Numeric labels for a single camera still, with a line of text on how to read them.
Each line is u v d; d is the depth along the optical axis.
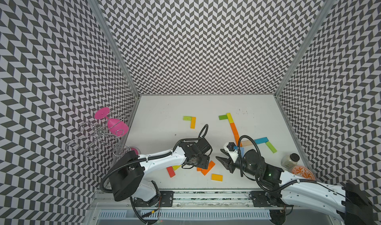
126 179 0.41
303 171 0.79
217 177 0.81
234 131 0.99
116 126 0.82
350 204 0.42
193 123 1.03
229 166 0.64
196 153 0.61
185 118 1.04
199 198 0.75
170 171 0.82
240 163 0.64
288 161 0.79
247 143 0.92
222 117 1.04
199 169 0.82
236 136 0.96
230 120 1.05
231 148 0.62
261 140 0.91
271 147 0.91
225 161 0.67
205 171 0.82
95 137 0.77
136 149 0.89
